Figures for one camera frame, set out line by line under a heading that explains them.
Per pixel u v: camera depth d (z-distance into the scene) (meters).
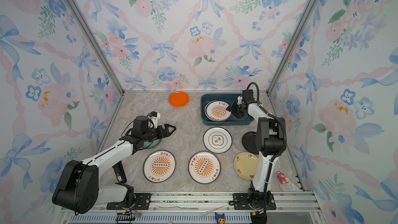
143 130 0.70
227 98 1.17
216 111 1.07
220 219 0.68
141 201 0.74
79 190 0.42
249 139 0.95
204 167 0.84
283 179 0.78
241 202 0.73
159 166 0.85
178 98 1.15
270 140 0.55
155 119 0.80
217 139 0.95
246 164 0.86
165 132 0.76
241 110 0.87
